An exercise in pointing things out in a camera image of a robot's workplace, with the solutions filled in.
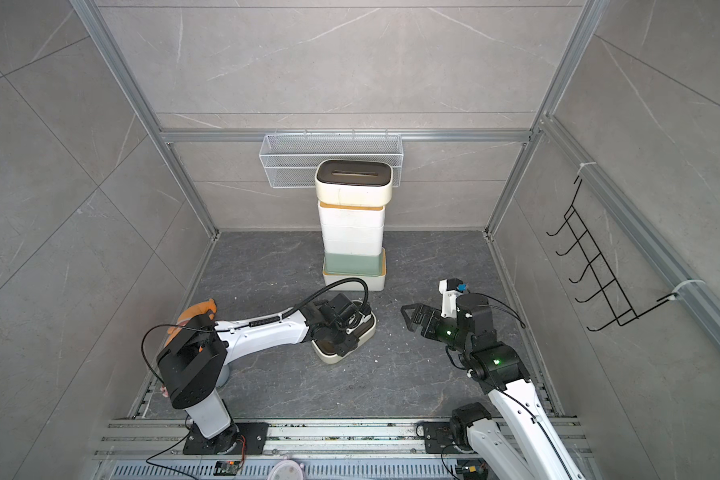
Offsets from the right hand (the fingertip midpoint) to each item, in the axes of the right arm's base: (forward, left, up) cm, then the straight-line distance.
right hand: (418, 313), depth 73 cm
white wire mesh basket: (+54, +39, +10) cm, 68 cm away
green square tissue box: (+22, +18, -8) cm, 29 cm away
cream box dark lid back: (+1, +13, -15) cm, 20 cm away
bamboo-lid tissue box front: (+21, +16, +14) cm, 30 cm away
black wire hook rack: (-1, -40, +11) cm, 42 cm away
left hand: (+2, +16, -17) cm, 23 cm away
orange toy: (+14, +65, -19) cm, 70 cm away
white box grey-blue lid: (+22, +14, +4) cm, 26 cm away
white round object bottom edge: (-30, +32, -18) cm, 48 cm away
